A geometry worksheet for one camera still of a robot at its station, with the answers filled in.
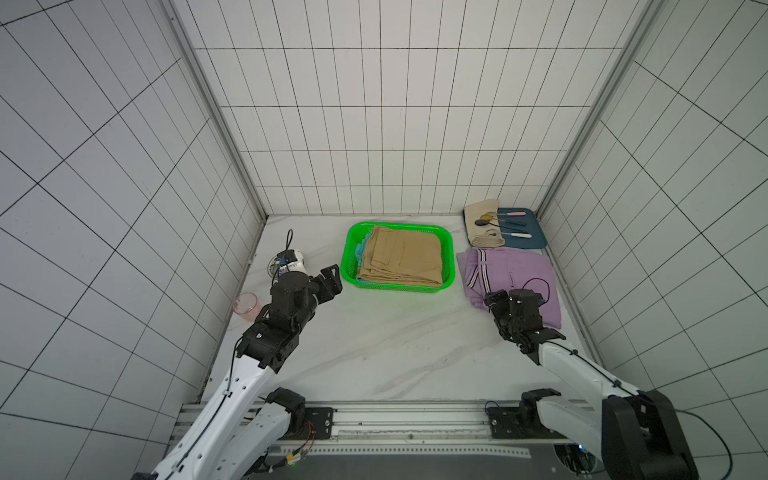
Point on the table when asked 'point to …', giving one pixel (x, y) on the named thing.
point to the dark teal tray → (520, 229)
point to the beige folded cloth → (477, 234)
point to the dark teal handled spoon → (485, 223)
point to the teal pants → (359, 248)
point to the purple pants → (494, 269)
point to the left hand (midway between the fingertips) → (325, 277)
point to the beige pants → (400, 257)
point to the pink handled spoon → (494, 214)
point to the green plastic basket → (349, 248)
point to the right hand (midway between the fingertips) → (479, 300)
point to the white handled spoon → (516, 235)
